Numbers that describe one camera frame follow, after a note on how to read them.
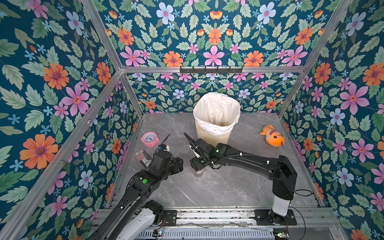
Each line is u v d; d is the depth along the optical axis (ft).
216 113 3.15
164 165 1.88
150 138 3.33
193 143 2.11
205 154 1.98
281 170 1.65
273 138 3.13
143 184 1.59
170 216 2.43
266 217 2.41
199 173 2.69
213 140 2.70
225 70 3.04
